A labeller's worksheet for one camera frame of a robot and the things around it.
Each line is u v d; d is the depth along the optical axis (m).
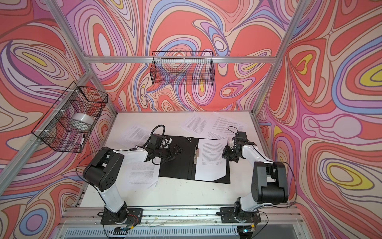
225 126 1.11
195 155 0.94
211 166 0.91
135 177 0.86
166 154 0.83
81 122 0.70
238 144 0.69
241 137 0.75
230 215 0.73
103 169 0.49
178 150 0.84
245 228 0.72
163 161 0.92
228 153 0.81
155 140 0.76
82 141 0.72
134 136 1.05
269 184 0.44
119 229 0.70
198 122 1.15
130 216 0.73
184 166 0.90
